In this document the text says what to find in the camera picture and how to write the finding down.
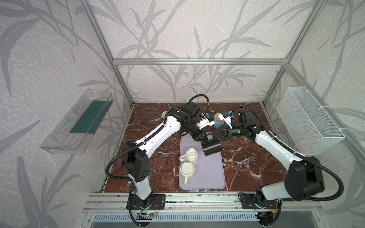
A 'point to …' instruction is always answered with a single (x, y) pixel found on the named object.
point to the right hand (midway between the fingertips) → (213, 133)
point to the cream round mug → (187, 169)
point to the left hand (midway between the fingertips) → (206, 138)
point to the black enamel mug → (211, 147)
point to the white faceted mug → (191, 156)
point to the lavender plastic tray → (209, 171)
